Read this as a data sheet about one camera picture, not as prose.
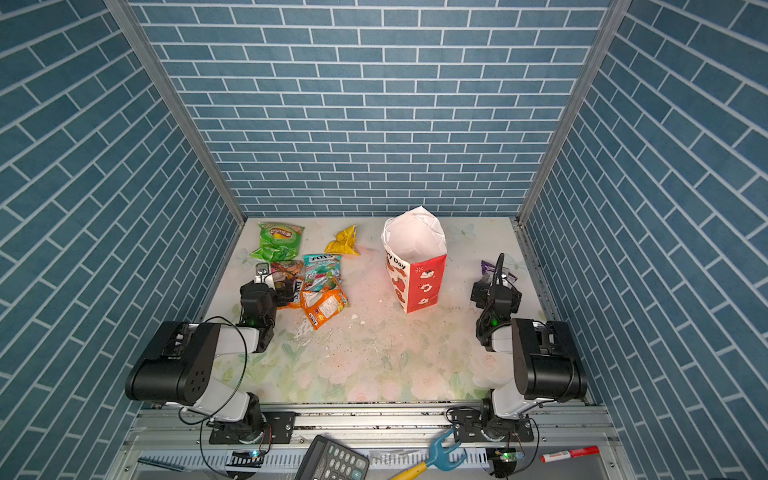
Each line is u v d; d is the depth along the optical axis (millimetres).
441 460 680
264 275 788
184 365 453
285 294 980
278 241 1046
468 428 733
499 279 805
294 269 980
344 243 1054
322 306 912
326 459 680
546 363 456
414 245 1039
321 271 999
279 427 740
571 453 702
